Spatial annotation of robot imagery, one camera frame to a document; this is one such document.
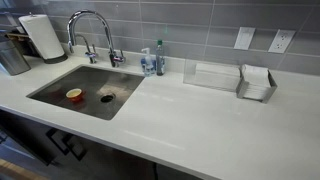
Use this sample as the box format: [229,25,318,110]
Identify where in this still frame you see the tall chrome gooseneck faucet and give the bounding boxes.
[66,9,127,68]

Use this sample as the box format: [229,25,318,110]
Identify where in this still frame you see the small chrome faucet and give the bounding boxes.
[74,33,99,65]

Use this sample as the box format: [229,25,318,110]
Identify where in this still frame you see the blue hand soap pump bottle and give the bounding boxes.
[140,47,157,78]

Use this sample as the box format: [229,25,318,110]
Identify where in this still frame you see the green capped dish soap bottle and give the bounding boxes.
[155,39,166,77]

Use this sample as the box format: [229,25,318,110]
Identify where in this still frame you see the clear acrylic towel tray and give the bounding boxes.
[182,54,242,93]

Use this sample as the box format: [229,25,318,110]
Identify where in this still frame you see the black sink drain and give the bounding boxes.
[100,93,116,104]

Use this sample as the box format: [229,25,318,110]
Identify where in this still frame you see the folded white paper towels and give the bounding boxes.
[194,63,241,91]

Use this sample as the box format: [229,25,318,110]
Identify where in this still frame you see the stainless steel sink basin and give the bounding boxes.
[26,65,146,121]

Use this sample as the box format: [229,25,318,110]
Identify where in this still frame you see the red cup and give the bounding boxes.
[65,87,84,103]

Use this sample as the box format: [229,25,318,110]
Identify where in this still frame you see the white napkin stack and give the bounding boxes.
[240,63,271,101]

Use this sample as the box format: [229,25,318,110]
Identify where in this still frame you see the metal paper towel holder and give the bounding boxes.
[28,11,69,65]

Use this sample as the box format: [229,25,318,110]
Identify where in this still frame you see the metal napkin holder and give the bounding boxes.
[235,68,278,104]

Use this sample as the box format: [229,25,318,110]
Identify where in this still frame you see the white power outlet plate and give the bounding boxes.
[267,28,297,54]

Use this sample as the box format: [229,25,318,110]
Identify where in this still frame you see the white paper towel roll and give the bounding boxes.
[18,14,66,60]

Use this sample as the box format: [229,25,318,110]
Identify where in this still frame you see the stainless steel lidded bin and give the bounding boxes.
[0,31,32,76]

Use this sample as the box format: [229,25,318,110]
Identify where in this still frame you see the wooden countertop rack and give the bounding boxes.
[4,31,42,58]

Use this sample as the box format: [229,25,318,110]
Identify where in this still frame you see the white light switch plate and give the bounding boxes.
[233,26,257,51]

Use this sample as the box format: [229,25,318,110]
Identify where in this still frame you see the black cabinet handle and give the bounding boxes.
[63,134,88,162]
[45,128,72,156]

